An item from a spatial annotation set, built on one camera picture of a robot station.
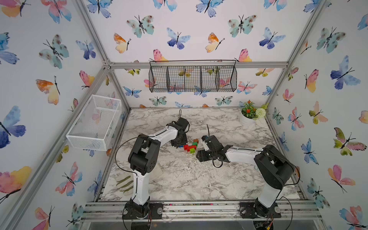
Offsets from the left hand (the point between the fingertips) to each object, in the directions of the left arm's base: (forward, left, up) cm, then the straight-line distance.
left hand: (184, 141), depth 98 cm
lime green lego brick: (-7, -6, 0) cm, 9 cm away
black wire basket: (+32, -17, +30) cm, 47 cm away
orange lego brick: (+1, -8, 0) cm, 8 cm away
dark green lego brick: (-1, -7, -1) cm, 8 cm away
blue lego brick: (-4, +2, 0) cm, 4 cm away
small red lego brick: (-4, -1, 0) cm, 4 cm away
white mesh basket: (+3, +54, +16) cm, 56 cm away
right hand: (-10, -11, 0) cm, 14 cm away
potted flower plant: (+14, -45, +12) cm, 49 cm away
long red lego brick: (-4, -5, 0) cm, 6 cm away
